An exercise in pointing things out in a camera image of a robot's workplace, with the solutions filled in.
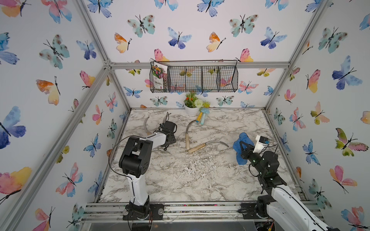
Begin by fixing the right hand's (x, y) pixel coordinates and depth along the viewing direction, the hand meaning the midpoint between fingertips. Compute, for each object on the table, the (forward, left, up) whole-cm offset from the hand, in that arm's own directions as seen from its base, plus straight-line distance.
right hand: (242, 141), depth 79 cm
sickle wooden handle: (+31, +49, -19) cm, 61 cm away
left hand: (+11, +42, -18) cm, 48 cm away
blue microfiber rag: (+2, 0, +1) cm, 2 cm away
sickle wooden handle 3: (+8, +19, -18) cm, 28 cm away
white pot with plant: (+35, +29, -8) cm, 46 cm away
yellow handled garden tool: (+32, +24, -19) cm, 44 cm away
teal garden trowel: (+39, +20, -18) cm, 47 cm away
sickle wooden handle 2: (+13, +31, -19) cm, 39 cm away
